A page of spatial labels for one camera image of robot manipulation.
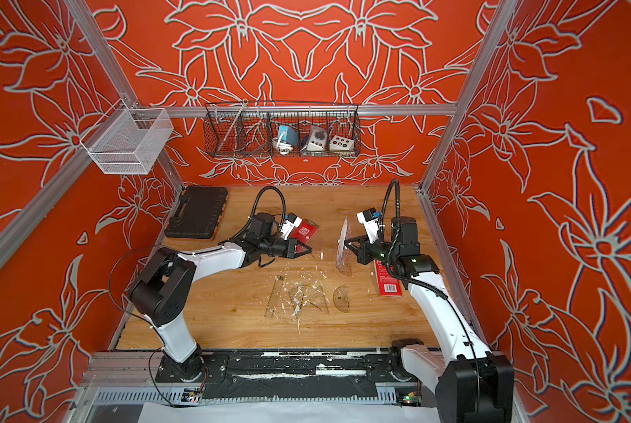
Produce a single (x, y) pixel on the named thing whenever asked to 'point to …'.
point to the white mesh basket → (128, 141)
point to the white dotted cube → (339, 143)
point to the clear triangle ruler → (316, 297)
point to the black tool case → (198, 213)
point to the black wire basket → (243, 129)
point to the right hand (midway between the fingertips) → (343, 242)
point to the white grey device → (316, 140)
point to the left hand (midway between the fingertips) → (311, 249)
